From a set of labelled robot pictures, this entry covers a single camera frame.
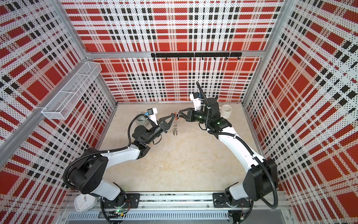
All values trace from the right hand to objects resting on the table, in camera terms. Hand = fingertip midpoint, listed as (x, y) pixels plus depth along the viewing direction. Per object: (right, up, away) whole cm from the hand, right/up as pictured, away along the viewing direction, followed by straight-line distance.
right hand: (179, 113), depth 72 cm
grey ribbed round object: (-19, -4, -2) cm, 19 cm away
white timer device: (-49, -46, -2) cm, 67 cm away
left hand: (-2, -2, +2) cm, 4 cm away
